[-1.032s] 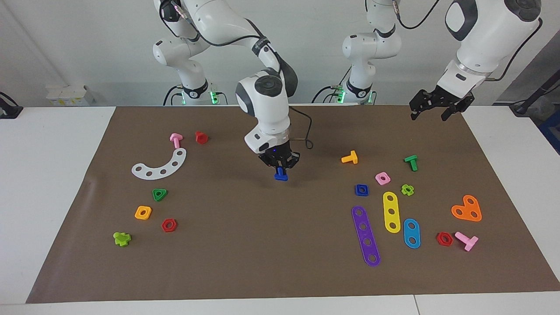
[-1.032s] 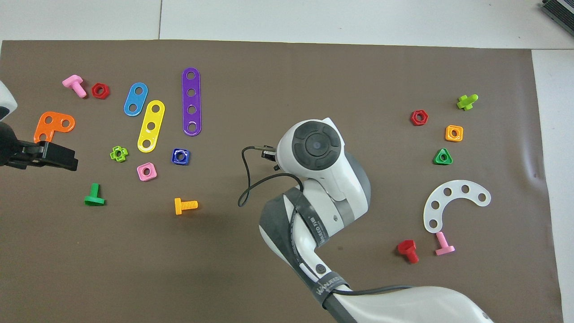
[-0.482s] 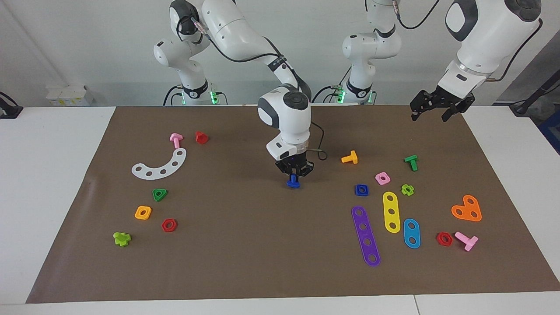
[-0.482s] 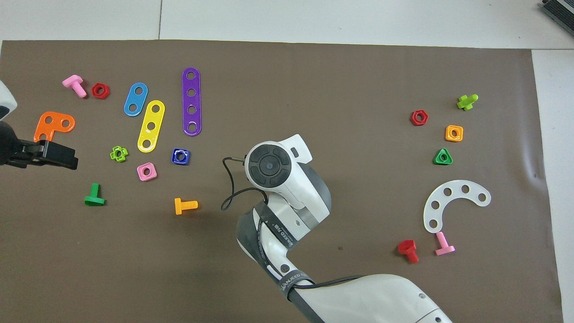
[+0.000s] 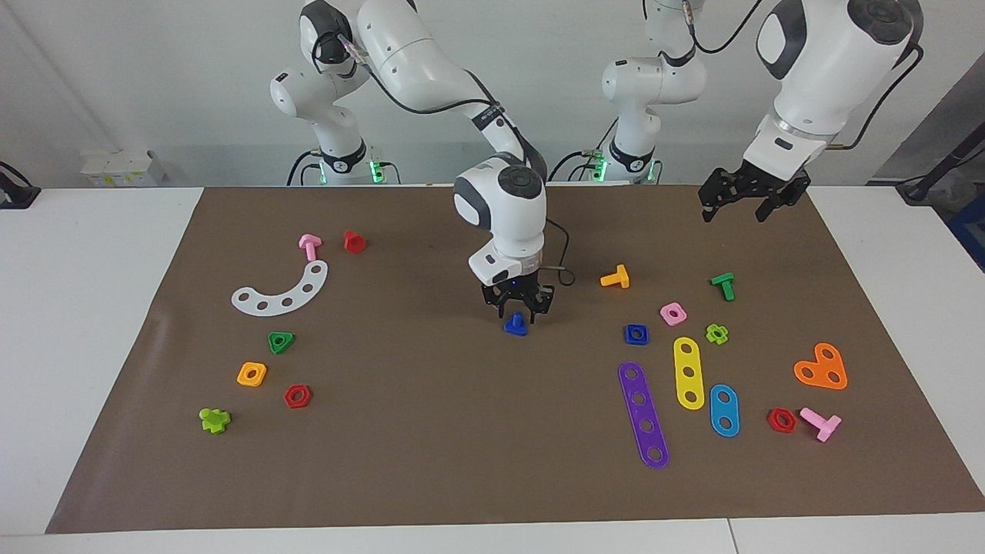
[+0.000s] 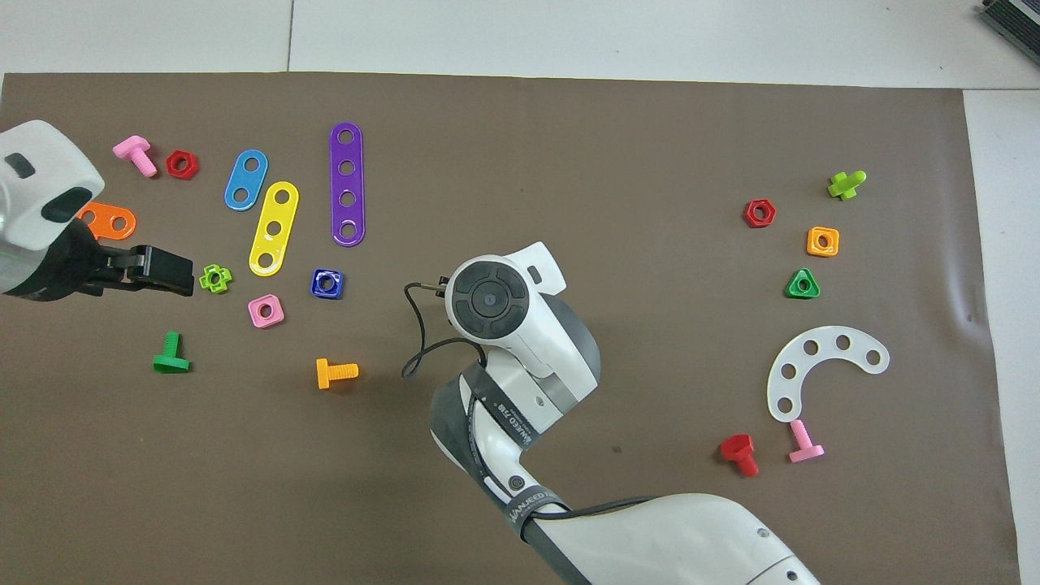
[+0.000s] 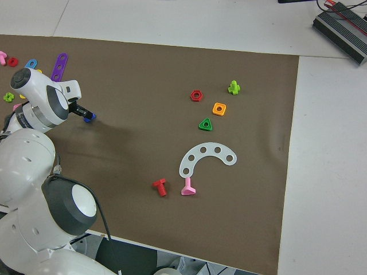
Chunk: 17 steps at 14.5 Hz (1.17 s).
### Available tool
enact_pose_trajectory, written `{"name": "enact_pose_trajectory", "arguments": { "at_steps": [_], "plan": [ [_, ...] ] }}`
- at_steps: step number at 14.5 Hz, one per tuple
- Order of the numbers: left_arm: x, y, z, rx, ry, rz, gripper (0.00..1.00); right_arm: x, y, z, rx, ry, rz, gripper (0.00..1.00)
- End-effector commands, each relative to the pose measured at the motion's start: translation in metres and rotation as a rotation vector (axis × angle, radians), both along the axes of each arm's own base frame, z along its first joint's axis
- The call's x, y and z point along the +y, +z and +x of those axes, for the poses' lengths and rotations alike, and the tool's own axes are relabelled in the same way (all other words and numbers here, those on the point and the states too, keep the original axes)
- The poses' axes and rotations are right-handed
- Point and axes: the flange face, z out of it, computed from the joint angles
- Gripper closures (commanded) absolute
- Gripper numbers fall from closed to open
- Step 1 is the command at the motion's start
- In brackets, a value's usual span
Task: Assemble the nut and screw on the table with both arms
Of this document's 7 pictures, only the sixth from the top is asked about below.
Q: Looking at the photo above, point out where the pink square toy nut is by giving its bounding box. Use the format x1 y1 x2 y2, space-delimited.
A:
248 294 286 329

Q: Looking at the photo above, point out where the orange angled toy plate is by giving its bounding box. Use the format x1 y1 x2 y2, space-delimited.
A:
77 201 137 242

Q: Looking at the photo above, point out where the dark green toy screw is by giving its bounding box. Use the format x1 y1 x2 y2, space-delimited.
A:
152 331 191 375

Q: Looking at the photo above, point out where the blue two-hole toy strip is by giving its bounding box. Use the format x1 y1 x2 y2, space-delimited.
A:
223 149 269 212

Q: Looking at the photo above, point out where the orange-yellow toy screw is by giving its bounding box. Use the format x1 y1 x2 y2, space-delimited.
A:
315 357 360 391

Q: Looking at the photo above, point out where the brown table mat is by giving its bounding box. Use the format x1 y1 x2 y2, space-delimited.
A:
0 71 1023 585

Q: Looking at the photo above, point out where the black ribbed device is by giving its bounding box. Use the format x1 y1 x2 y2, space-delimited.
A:
975 0 1040 46

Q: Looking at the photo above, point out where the white curved five-hole strip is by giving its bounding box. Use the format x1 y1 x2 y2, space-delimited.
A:
766 326 891 423

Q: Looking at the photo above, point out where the purple four-hole toy strip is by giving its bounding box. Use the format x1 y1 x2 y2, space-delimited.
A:
329 122 366 248

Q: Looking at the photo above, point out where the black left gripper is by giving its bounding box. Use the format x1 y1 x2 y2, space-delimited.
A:
15 218 195 303

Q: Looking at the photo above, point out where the yellow three-hole toy strip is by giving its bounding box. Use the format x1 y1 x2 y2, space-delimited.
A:
248 180 300 278

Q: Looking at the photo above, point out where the red toy screw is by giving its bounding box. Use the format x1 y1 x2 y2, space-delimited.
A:
720 434 761 479

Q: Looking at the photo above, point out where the pink toy screw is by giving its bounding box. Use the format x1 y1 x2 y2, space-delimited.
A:
787 418 826 465
112 135 158 179

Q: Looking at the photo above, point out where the lime green cross screw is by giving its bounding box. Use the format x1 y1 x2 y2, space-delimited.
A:
827 170 868 202

